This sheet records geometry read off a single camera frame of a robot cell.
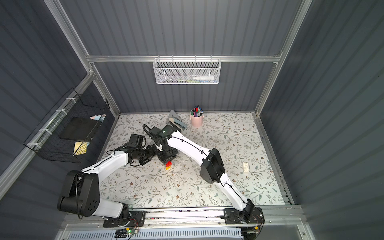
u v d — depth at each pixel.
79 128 0.75
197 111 1.04
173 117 1.16
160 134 0.61
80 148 0.60
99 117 0.83
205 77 0.94
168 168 0.92
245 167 0.89
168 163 0.80
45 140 0.62
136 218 0.72
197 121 1.06
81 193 0.86
